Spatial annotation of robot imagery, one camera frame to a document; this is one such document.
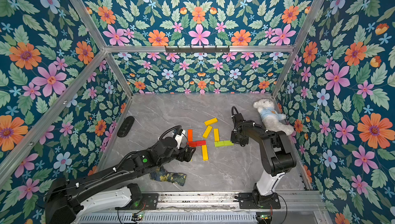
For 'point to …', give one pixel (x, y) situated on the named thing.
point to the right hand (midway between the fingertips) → (239, 139)
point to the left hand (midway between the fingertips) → (191, 147)
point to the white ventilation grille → (143, 218)
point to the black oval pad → (125, 126)
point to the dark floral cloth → (161, 174)
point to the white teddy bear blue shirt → (271, 118)
